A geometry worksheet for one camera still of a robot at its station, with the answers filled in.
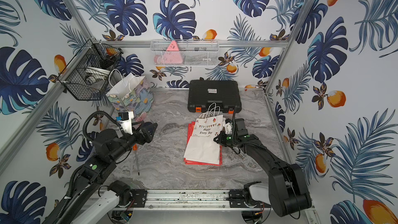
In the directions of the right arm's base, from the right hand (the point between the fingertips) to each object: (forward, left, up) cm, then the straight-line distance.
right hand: (215, 138), depth 86 cm
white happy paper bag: (-4, +7, -4) cm, 9 cm away
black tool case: (+37, -9, -2) cm, 38 cm away
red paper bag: (+9, +15, -7) cm, 19 cm away
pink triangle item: (+39, +25, +28) cm, 54 cm away
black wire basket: (+22, +66, +28) cm, 75 cm away
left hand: (-4, +30, +22) cm, 37 cm away
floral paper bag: (+17, +47, +18) cm, 53 cm away
